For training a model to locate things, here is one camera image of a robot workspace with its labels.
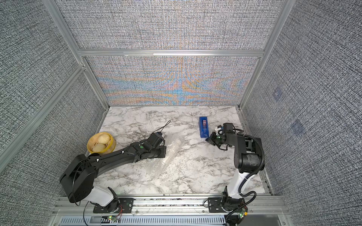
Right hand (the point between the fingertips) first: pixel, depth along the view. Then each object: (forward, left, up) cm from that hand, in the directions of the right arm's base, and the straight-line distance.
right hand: (206, 135), depth 98 cm
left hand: (-14, +25, +5) cm, 29 cm away
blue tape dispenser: (+6, +1, +2) cm, 6 cm away
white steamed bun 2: (-10, +70, +2) cm, 71 cm away
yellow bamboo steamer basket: (-8, +64, +1) cm, 65 cm away
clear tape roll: (+8, +1, +3) cm, 9 cm away
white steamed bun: (-4, +69, +3) cm, 69 cm away
